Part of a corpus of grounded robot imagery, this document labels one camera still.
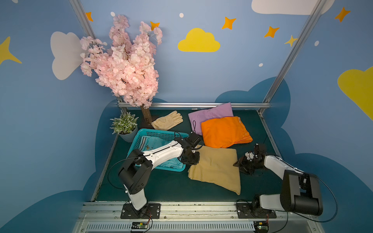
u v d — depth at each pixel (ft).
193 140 2.31
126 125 2.97
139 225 2.35
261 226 2.39
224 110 3.76
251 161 2.56
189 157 2.43
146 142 3.11
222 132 3.35
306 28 2.52
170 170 2.67
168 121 3.76
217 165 2.90
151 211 2.44
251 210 2.40
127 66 1.98
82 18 2.37
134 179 1.50
